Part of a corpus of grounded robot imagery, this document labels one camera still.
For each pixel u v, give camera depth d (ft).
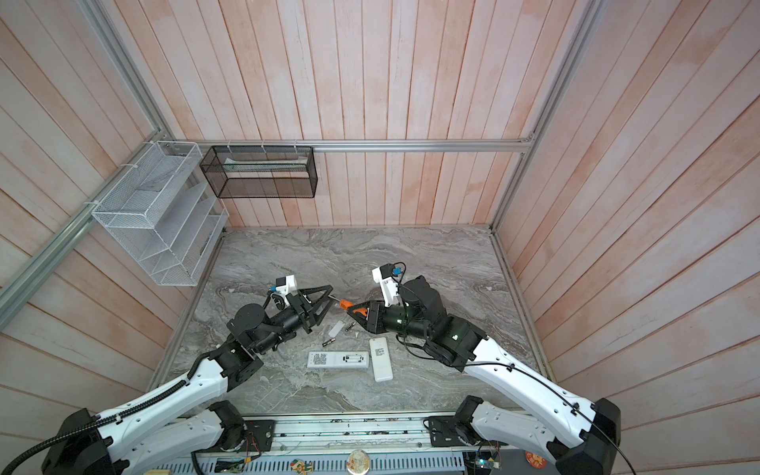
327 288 2.20
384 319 1.91
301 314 2.01
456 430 2.16
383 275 2.02
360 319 2.05
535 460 2.30
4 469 1.22
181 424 1.86
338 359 2.77
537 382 1.44
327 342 2.93
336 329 3.04
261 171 3.46
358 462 2.30
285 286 2.25
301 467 2.26
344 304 2.18
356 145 3.21
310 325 2.13
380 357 2.82
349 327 3.04
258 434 2.40
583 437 1.27
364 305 2.02
